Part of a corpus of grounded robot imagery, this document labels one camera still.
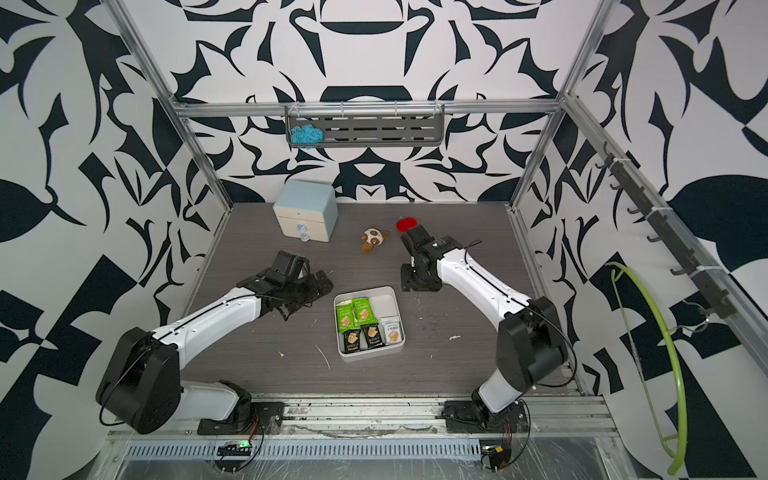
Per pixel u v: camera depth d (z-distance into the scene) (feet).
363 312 2.93
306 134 3.00
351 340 2.74
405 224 3.67
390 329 2.80
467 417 2.41
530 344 1.44
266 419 2.41
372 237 3.47
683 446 1.62
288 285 2.25
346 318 2.87
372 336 2.78
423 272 1.95
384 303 3.08
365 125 3.08
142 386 1.37
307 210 3.28
